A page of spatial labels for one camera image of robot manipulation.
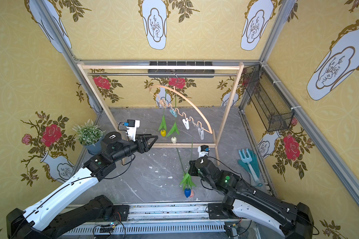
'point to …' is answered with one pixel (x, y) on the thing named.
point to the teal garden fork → (248, 159)
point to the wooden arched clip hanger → (174, 111)
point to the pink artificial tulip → (192, 194)
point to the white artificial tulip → (174, 130)
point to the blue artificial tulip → (187, 183)
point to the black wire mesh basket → (273, 108)
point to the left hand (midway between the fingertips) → (157, 137)
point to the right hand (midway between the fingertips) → (188, 165)
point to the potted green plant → (90, 135)
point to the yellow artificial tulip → (163, 127)
